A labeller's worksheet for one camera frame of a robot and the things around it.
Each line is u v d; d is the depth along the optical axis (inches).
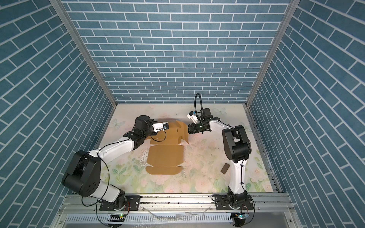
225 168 33.9
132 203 29.2
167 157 36.1
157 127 31.1
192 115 35.7
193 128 34.2
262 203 29.6
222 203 29.0
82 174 17.3
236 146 21.7
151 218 27.7
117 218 28.4
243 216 27.8
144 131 27.2
